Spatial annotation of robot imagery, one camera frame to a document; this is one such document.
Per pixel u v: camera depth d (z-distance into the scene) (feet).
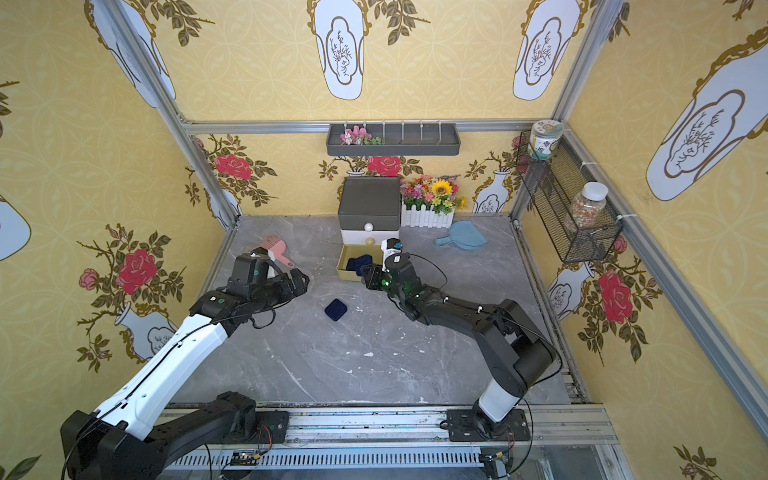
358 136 2.88
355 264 3.39
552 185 3.23
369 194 3.49
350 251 3.55
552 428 2.41
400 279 2.23
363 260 2.82
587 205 2.14
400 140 3.03
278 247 3.72
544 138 2.75
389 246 2.61
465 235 3.73
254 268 1.95
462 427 2.32
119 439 1.22
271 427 2.40
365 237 3.29
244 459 2.40
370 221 3.11
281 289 2.30
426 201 3.51
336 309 3.10
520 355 1.48
